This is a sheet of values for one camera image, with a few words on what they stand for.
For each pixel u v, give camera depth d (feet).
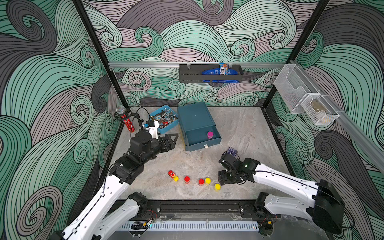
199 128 2.63
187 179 2.67
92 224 1.26
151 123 1.94
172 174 2.73
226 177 2.33
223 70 2.94
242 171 1.82
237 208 2.44
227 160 2.04
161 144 1.93
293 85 2.55
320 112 2.09
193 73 3.12
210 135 2.72
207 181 2.65
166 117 3.73
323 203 1.28
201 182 2.61
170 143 1.94
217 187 2.55
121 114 2.79
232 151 3.05
